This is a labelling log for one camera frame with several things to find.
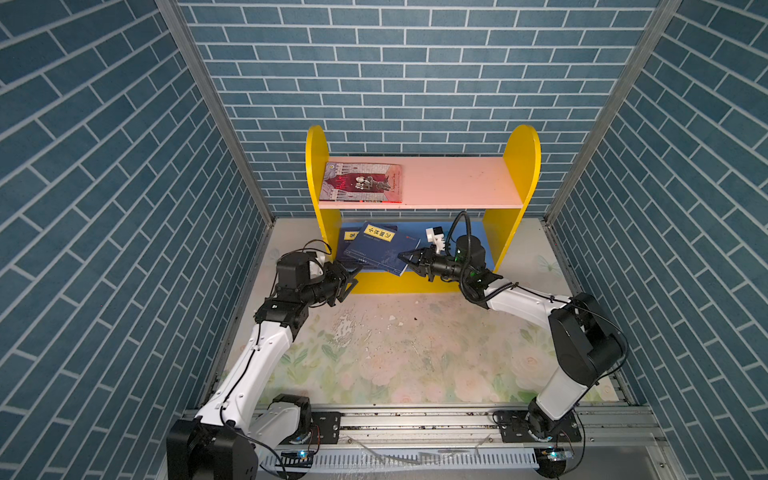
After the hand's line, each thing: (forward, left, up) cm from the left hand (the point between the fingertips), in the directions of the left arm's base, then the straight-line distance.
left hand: (363, 271), depth 75 cm
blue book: (+10, -4, -2) cm, 11 cm away
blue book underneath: (+18, +7, -7) cm, 20 cm away
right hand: (+4, -8, +1) cm, 10 cm away
